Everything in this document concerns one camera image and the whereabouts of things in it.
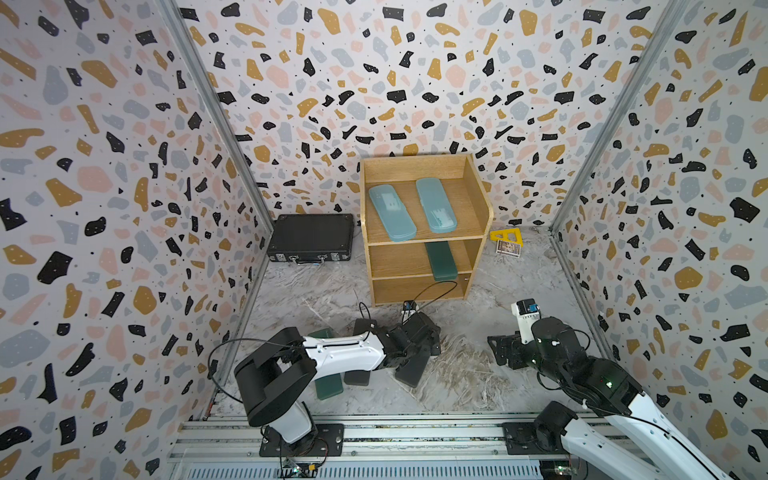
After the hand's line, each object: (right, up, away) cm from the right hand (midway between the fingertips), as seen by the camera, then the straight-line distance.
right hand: (501, 337), depth 73 cm
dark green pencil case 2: (-12, +18, +16) cm, 27 cm away
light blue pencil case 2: (-15, +32, +7) cm, 36 cm away
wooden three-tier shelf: (-18, +30, +6) cm, 36 cm away
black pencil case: (-36, -14, +9) cm, 39 cm away
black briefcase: (-57, +27, +44) cm, 77 cm away
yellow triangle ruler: (+20, +28, +47) cm, 58 cm away
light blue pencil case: (-27, +32, +7) cm, 42 cm away
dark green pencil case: (-44, -16, +9) cm, 48 cm away
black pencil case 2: (-22, -13, +12) cm, 28 cm away
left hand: (-16, -4, +12) cm, 21 cm away
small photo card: (+16, +23, +40) cm, 49 cm away
